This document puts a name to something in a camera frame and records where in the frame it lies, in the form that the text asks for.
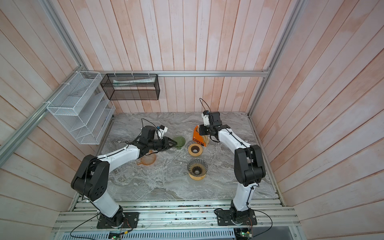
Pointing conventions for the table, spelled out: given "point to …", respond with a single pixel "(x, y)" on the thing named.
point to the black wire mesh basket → (131, 86)
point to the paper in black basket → (133, 82)
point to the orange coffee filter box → (198, 138)
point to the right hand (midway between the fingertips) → (200, 128)
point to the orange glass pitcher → (147, 160)
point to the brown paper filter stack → (206, 139)
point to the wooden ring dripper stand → (197, 178)
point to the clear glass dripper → (197, 167)
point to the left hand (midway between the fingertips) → (176, 146)
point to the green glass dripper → (180, 141)
